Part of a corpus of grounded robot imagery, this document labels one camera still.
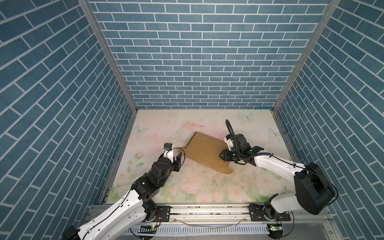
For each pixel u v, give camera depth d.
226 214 0.76
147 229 0.72
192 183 0.85
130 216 0.57
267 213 0.66
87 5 0.69
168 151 0.63
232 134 0.72
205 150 0.90
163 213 0.74
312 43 0.83
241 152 0.68
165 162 0.55
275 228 0.74
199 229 0.71
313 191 0.43
